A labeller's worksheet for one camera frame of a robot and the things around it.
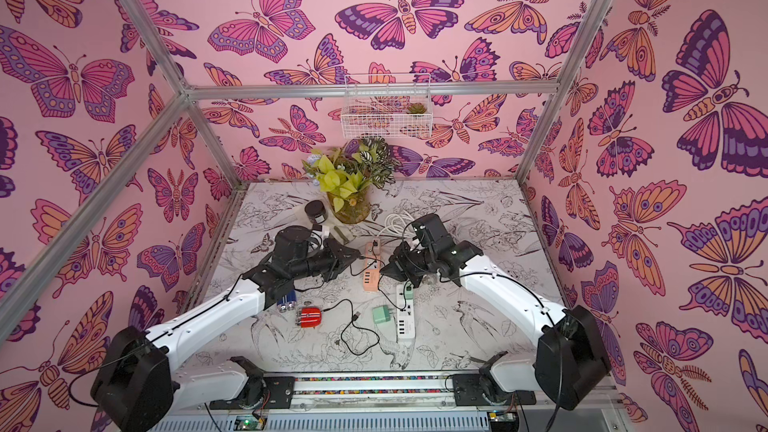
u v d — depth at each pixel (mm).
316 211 1048
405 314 834
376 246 939
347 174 902
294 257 628
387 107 968
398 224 1055
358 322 854
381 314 850
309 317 834
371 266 925
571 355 403
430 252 615
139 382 397
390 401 730
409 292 840
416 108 922
